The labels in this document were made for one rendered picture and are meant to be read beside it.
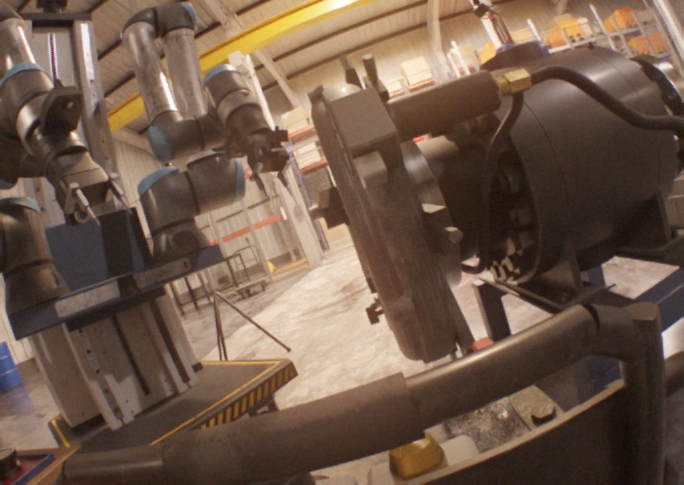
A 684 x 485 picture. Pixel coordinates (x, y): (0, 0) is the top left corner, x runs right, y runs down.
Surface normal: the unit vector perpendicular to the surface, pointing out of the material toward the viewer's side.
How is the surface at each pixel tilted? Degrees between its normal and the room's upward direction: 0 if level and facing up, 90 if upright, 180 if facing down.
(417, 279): 105
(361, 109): 68
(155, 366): 90
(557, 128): 76
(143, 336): 90
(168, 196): 90
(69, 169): 63
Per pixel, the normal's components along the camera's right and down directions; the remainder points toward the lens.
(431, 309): 0.11, 0.44
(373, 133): -0.17, -0.33
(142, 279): 0.74, -0.28
